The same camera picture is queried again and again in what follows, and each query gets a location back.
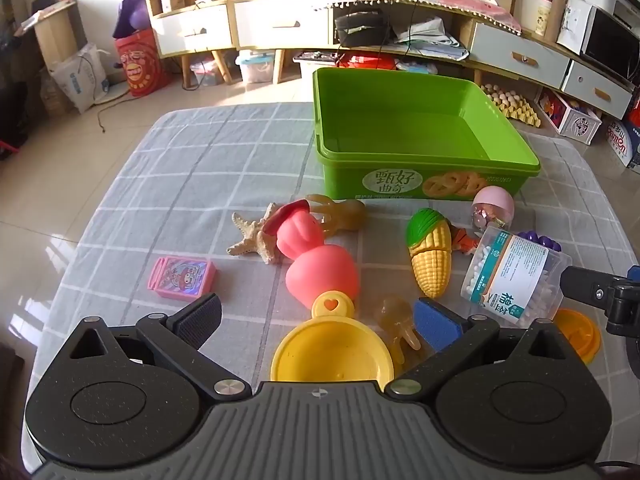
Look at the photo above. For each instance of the white crate with toys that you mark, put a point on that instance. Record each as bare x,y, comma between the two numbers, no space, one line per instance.
570,117

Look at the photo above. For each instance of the black microwave oven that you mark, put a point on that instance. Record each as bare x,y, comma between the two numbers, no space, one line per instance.
610,45

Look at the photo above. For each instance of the tall paper cup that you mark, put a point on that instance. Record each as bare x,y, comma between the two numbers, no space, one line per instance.
544,7

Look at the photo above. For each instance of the yellow plastic toy cup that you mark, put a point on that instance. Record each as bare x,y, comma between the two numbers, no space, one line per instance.
330,355

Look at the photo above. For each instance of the purple toy grapes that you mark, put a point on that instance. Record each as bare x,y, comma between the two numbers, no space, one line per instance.
537,239

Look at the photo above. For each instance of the small orange toy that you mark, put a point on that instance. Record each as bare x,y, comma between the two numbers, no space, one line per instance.
462,240

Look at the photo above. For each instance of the wooden shelf cabinet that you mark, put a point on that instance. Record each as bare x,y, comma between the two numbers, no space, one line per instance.
260,22

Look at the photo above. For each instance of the yellow toy corn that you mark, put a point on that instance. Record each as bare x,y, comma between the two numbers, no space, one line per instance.
432,260

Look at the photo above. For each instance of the blue and white carton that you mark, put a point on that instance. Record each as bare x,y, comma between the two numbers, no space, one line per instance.
622,142

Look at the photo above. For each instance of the clear bin with blue lid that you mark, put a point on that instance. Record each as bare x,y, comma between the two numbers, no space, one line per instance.
255,67

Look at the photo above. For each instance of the purple plush object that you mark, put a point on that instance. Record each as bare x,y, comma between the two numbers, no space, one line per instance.
131,10

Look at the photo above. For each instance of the amber translucent octopus toy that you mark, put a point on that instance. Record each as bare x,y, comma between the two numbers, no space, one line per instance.
395,320
345,212

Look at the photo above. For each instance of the white storage bin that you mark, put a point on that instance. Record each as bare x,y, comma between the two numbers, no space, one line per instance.
315,66

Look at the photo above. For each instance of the wooden side shelf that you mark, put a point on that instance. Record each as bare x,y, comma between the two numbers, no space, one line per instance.
50,25

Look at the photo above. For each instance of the egg tray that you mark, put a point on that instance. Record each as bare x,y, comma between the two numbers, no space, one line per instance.
510,105

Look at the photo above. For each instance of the green plastic storage box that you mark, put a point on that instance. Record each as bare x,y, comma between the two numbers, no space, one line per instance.
400,110

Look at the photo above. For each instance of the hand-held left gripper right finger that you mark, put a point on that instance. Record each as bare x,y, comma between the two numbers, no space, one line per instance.
437,322

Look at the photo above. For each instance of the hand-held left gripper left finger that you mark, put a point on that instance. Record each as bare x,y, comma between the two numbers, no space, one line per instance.
200,317

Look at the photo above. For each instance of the pink rounded rubber toy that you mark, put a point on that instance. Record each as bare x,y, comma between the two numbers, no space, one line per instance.
325,272

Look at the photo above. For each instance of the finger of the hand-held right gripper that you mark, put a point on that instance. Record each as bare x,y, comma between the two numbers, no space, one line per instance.
590,287

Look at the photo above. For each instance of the red flat box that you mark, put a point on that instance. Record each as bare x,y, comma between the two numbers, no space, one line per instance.
370,62

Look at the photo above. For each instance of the black bag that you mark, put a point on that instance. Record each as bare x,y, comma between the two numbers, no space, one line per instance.
360,29

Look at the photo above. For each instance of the white plastic bag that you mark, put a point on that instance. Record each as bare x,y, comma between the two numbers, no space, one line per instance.
77,80

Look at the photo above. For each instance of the red paper bag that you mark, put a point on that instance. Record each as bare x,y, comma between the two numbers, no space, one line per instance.
140,67

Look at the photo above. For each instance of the white paper sheet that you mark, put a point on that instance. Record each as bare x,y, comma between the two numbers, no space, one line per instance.
570,22

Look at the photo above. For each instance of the clear bin with colourful contents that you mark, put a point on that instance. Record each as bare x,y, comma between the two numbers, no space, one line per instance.
417,67

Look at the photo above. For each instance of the pink cartoon eraser box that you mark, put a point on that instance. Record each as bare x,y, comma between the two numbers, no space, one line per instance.
182,277

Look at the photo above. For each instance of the small clear storage bin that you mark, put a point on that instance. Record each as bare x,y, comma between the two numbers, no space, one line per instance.
206,72

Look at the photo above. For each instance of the pink toy with red cap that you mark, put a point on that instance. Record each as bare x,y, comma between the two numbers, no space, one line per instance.
295,232

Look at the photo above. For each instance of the pile of white papers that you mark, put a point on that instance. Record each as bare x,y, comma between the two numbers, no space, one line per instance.
430,37

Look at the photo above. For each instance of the orange plastic lid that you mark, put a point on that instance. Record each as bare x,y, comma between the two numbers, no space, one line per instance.
582,335

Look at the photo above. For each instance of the grey checked tablecloth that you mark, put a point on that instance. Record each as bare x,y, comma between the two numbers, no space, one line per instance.
200,185

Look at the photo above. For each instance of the clear cotton swab jar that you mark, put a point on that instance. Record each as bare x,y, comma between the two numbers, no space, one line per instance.
515,275

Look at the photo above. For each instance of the beige starfish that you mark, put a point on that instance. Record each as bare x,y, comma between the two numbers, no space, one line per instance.
255,241

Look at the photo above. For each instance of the pink capsule egg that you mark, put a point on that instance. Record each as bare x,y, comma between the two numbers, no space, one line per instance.
492,200

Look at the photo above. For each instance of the low wooden drawer cabinet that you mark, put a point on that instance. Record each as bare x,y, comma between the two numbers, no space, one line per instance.
520,52

